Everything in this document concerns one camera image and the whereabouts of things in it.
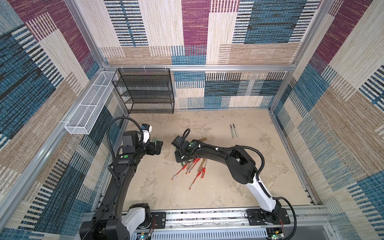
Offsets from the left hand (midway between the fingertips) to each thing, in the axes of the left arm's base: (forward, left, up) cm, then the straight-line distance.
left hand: (153, 139), depth 80 cm
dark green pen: (-5, -14, -19) cm, 25 cm away
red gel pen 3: (-6, -20, -20) cm, 29 cm away
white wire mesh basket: (+19, +46, -3) cm, 50 cm away
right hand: (-2, -13, -19) cm, 23 cm away
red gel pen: (-7, -15, -20) cm, 26 cm away
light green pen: (+19, -49, -20) cm, 56 cm away
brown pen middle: (-7, -18, -20) cm, 28 cm away
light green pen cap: (+13, +5, -19) cm, 23 cm away
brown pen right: (-6, -26, -19) cm, 33 cm away
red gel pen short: (-11, -27, -19) cm, 35 cm away
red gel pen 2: (-14, -22, -20) cm, 33 cm away
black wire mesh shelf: (+45, +13, -3) cm, 47 cm away
